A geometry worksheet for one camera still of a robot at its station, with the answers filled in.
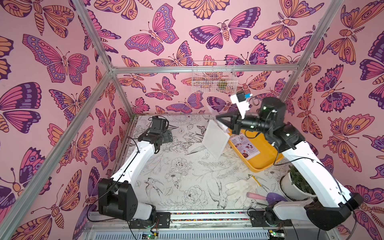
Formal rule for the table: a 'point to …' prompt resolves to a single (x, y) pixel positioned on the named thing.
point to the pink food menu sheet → (244, 146)
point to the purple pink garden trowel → (271, 198)
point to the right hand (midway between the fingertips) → (218, 117)
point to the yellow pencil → (256, 180)
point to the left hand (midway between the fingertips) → (162, 134)
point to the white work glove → (237, 191)
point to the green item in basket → (222, 84)
